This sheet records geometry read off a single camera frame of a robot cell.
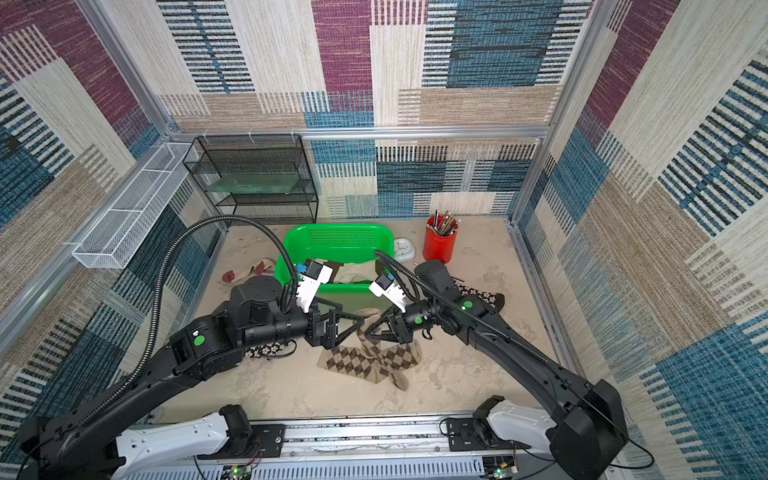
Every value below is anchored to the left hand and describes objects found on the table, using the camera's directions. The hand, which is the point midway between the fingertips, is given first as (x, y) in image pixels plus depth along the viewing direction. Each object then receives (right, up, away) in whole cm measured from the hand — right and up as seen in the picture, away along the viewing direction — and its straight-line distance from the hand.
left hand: (354, 316), depth 60 cm
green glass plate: (-34, +33, +33) cm, 58 cm away
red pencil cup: (+23, +17, +37) cm, 47 cm away
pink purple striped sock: (-35, +7, +43) cm, 56 cm away
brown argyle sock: (+8, -18, +24) cm, 31 cm away
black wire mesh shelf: (-37, +45, +42) cm, 72 cm away
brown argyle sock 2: (-2, -19, +25) cm, 32 cm away
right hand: (+4, -6, +7) cm, 10 cm away
